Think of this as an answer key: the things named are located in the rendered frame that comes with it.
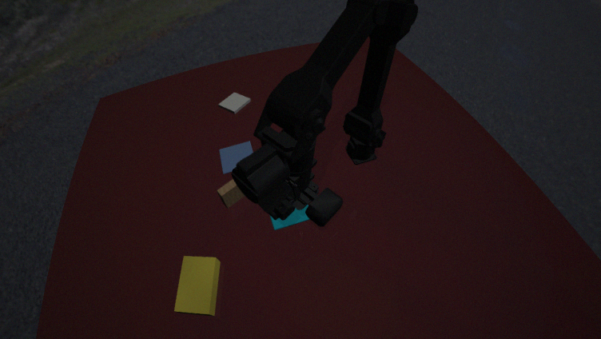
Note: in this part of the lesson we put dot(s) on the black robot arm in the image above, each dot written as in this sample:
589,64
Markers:
301,101

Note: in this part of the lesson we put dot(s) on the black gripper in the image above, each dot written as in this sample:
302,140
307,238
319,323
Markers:
323,206

